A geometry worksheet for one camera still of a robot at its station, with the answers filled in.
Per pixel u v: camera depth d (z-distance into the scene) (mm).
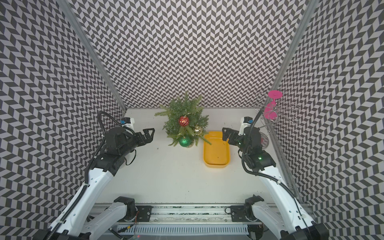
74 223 383
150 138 679
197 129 770
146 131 664
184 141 710
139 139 653
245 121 650
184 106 738
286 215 395
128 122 646
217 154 911
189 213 741
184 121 700
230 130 693
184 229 693
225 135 677
